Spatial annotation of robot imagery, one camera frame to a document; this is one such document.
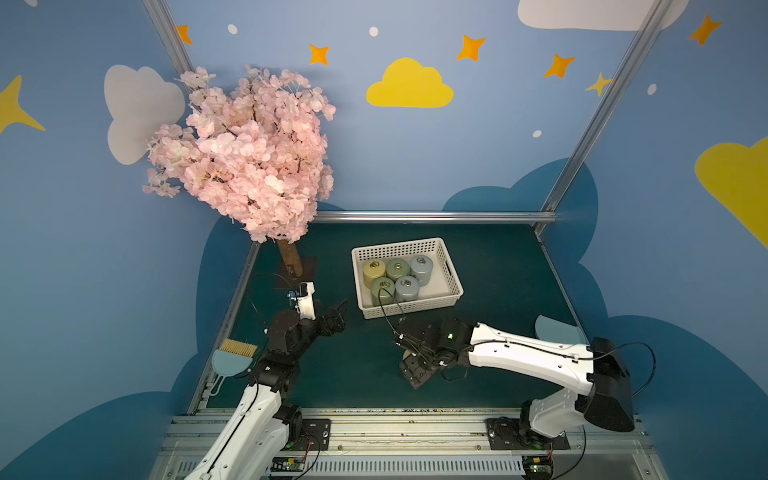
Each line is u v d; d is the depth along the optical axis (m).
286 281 1.04
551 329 0.93
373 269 0.98
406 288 0.93
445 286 1.04
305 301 0.69
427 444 0.74
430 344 0.56
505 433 0.75
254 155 0.55
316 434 0.75
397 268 0.98
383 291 0.93
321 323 0.70
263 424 0.52
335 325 0.71
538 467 0.73
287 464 0.72
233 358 0.88
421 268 0.99
